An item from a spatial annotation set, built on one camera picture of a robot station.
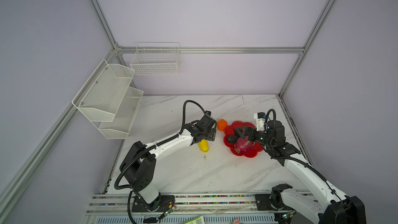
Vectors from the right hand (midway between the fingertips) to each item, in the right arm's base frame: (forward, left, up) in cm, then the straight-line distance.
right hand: (241, 128), depth 79 cm
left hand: (+2, +18, -7) cm, 19 cm away
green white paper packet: (-38, +22, -15) cm, 46 cm away
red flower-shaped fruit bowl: (+10, +3, -16) cm, 19 cm away
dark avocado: (+2, +3, -13) cm, 14 cm away
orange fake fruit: (+12, +8, -14) cm, 21 cm away
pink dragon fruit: (-4, -3, -12) cm, 13 cm away
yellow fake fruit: (-3, +20, -15) cm, 25 cm away
